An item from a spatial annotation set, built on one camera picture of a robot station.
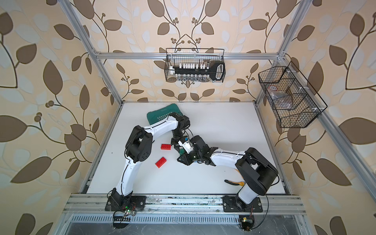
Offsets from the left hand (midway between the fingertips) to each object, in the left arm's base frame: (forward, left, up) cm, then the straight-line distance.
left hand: (186, 152), depth 89 cm
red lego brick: (+7, +14, -7) cm, 17 cm away
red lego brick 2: (-6, +15, -2) cm, 16 cm away
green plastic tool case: (+29, +25, 0) cm, 38 cm away
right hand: (-5, +3, +1) cm, 6 cm away
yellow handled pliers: (-17, -31, -3) cm, 36 cm away
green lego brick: (0, +3, +1) cm, 3 cm away
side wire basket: (+13, -56, +31) cm, 65 cm away
